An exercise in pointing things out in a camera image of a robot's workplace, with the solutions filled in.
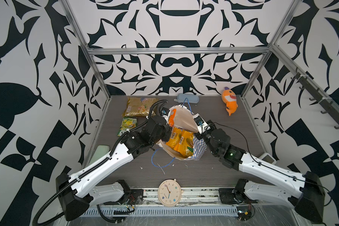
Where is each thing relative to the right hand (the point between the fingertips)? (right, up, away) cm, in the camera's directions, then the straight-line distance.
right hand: (198, 115), depth 72 cm
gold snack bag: (-36, +5, +33) cm, 49 cm away
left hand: (-16, -3, 0) cm, 16 cm away
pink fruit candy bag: (-13, -1, +2) cm, 13 cm away
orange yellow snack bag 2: (-5, -18, +11) cm, 22 cm away
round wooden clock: (-14, -40, +2) cm, 42 cm away
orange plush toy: (+32, +13, +39) cm, 52 cm away
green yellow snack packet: (-44, -6, +28) cm, 52 cm away
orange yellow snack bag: (-10, -12, +17) cm, 24 cm away
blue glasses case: (+1, +12, +46) cm, 48 cm away
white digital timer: (+43, -25, +13) cm, 51 cm away
